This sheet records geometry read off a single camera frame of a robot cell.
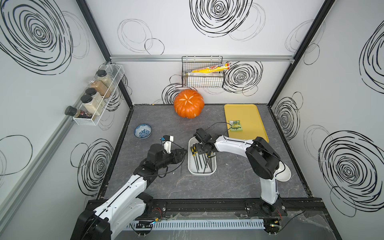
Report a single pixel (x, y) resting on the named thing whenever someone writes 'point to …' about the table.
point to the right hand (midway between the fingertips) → (201, 147)
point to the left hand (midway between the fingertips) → (184, 151)
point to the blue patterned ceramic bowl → (142, 131)
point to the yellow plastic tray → (244, 122)
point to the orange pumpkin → (189, 104)
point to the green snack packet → (236, 125)
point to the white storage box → (200, 165)
